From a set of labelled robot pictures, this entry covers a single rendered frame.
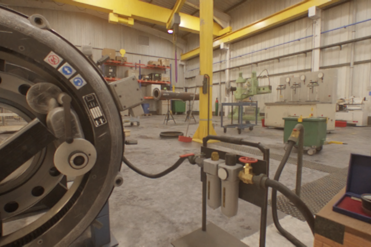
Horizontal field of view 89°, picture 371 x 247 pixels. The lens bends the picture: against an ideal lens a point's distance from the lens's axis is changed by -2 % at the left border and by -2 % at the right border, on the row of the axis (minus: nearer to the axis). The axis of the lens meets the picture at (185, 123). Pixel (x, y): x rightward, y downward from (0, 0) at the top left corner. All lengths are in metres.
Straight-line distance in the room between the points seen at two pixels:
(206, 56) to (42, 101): 3.69
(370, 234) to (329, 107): 5.91
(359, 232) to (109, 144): 0.66
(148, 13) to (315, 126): 11.43
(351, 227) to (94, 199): 0.67
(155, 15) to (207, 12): 9.03
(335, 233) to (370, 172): 0.23
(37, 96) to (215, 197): 0.79
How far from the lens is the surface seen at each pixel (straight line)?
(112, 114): 0.67
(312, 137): 3.36
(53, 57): 0.65
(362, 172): 0.72
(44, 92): 0.69
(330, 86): 6.55
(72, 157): 0.61
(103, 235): 1.20
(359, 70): 11.01
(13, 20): 0.68
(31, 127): 0.62
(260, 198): 0.91
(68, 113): 0.63
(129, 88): 0.73
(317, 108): 5.98
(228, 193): 0.90
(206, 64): 4.12
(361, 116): 9.41
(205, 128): 4.05
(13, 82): 0.77
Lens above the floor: 0.71
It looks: 5 degrees down
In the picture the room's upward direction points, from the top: straight up
